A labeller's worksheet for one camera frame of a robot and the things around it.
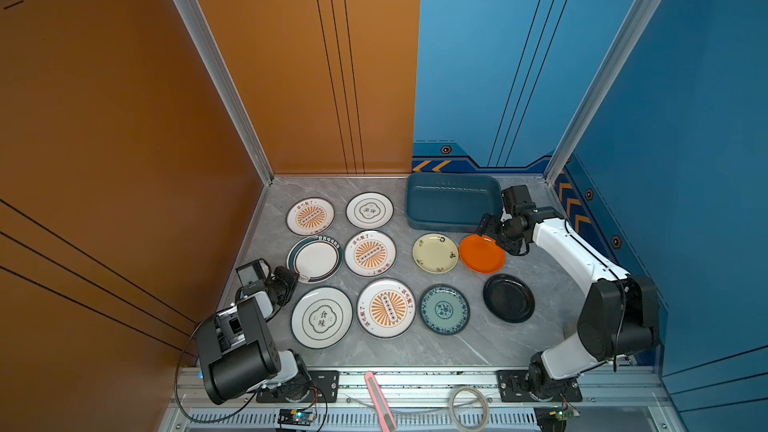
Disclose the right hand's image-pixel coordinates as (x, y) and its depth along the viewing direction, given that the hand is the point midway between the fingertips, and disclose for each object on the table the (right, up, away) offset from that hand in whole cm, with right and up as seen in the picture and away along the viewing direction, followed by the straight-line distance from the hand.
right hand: (483, 236), depth 89 cm
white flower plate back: (-36, +7, +20) cm, 41 cm away
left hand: (-57, -11, +3) cm, 58 cm away
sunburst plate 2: (-35, -7, +8) cm, 36 cm away
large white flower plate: (-48, -23, -4) cm, 53 cm away
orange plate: (+1, -7, +7) cm, 10 cm away
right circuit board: (+11, -41, -19) cm, 46 cm away
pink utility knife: (-30, -38, -18) cm, 52 cm away
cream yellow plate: (-13, -7, +11) cm, 18 cm away
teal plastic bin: (-5, +10, +25) cm, 27 cm away
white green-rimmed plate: (-53, -8, +8) cm, 54 cm away
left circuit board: (-50, -41, -18) cm, 68 cm away
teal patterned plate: (-12, -21, -3) cm, 24 cm away
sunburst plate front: (-29, -21, -3) cm, 36 cm away
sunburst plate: (-57, +5, +19) cm, 61 cm away
